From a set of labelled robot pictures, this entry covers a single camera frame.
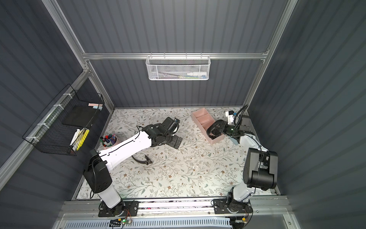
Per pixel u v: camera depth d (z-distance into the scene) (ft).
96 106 2.77
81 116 2.50
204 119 3.65
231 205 2.23
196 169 2.86
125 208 2.35
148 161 2.91
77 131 2.36
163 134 1.96
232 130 2.58
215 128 2.87
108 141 2.80
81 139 2.26
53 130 2.23
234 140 3.22
